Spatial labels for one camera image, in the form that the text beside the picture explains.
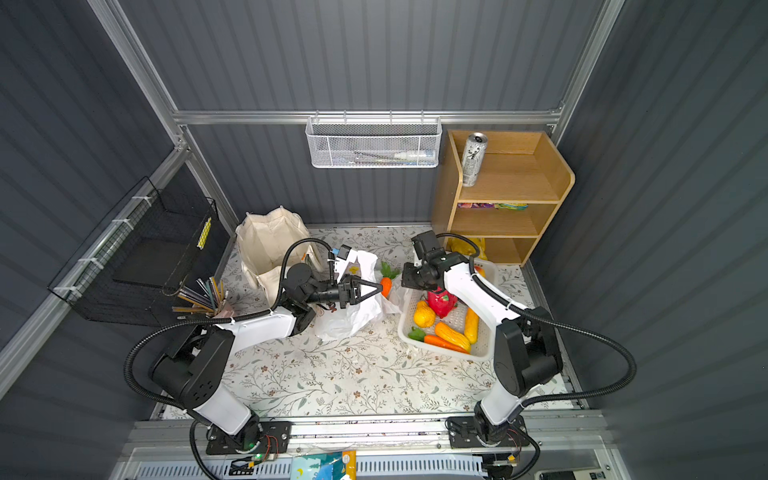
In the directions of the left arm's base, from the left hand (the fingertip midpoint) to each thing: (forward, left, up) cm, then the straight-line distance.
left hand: (383, 291), depth 72 cm
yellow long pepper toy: (-1, -26, -20) cm, 33 cm away
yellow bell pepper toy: (+3, -12, -18) cm, 22 cm away
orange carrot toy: (-4, -14, -21) cm, 25 cm away
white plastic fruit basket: (+2, -16, -21) cm, 26 cm away
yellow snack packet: (+12, -22, +1) cm, 26 cm away
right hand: (+11, -8, -11) cm, 18 cm away
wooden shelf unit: (+32, -44, +8) cm, 55 cm away
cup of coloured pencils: (+8, +49, -15) cm, 52 cm away
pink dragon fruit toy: (+6, -18, -16) cm, 24 cm away
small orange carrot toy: (+11, -1, -12) cm, 16 cm away
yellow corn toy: (-3, -20, -20) cm, 29 cm away
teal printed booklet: (-32, +12, -24) cm, 42 cm away
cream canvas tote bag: (+29, +38, -10) cm, 49 cm away
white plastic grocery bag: (-3, +9, -9) cm, 13 cm away
